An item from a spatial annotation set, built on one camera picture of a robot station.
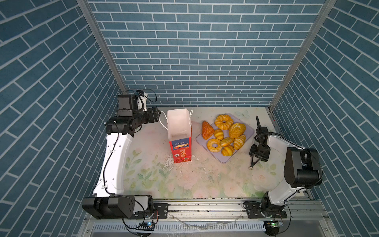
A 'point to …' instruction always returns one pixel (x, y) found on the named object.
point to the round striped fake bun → (227, 150)
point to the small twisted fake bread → (226, 141)
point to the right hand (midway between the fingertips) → (255, 154)
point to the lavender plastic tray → (218, 155)
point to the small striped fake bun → (219, 134)
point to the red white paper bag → (179, 134)
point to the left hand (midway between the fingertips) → (155, 111)
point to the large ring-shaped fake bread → (223, 122)
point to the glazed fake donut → (214, 145)
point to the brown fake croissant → (207, 130)
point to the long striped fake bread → (238, 142)
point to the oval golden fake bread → (236, 130)
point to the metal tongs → (253, 163)
